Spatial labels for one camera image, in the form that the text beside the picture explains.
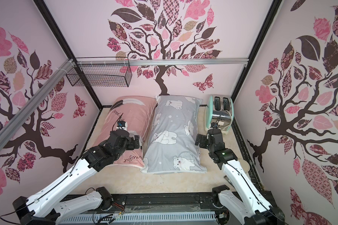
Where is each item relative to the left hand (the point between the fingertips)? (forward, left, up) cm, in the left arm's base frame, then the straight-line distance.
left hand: (131, 139), depth 74 cm
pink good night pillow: (+30, +3, -9) cm, 31 cm away
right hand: (+5, -42, -4) cm, 42 cm away
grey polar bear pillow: (-1, -22, -9) cm, 24 cm away
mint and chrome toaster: (+25, -55, -3) cm, 61 cm away
